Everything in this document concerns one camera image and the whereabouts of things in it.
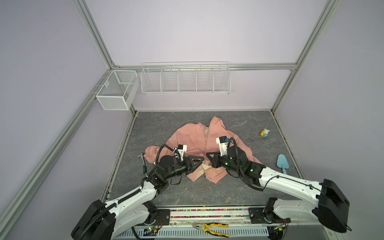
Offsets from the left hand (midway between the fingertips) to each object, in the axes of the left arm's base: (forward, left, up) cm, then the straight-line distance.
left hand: (204, 163), depth 71 cm
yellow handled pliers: (-24, +2, -19) cm, 30 cm away
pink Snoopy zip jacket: (+25, +1, -17) cm, 30 cm away
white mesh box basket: (+56, +54, +3) cm, 77 cm away
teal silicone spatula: (+6, -50, -20) cm, 54 cm away
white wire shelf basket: (+57, +7, +10) cm, 58 cm away
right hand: (+5, -1, -1) cm, 5 cm away
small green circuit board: (-24, +29, -22) cm, 44 cm away
